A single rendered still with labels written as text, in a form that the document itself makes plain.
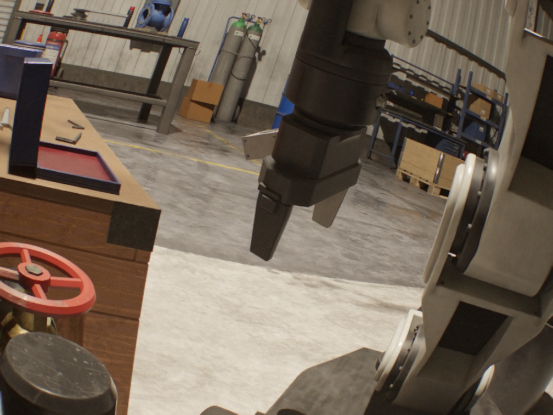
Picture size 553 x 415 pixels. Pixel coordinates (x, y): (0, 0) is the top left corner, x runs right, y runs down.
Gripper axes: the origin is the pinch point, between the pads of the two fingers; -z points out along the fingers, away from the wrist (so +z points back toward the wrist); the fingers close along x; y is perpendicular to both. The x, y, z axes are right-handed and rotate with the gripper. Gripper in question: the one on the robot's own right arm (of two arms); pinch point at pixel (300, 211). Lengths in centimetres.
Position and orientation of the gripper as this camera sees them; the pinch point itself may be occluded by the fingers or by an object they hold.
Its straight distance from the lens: 60.6
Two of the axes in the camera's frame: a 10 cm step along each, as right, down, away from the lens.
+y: 8.0, 4.3, -4.2
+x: -5.5, 2.4, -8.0
